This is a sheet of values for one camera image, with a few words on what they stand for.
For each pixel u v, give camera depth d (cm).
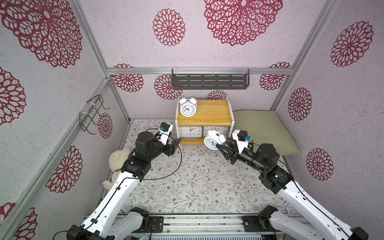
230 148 57
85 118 73
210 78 92
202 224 76
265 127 102
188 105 72
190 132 87
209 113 79
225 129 84
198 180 90
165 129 59
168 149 63
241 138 53
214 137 62
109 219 40
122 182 47
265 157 49
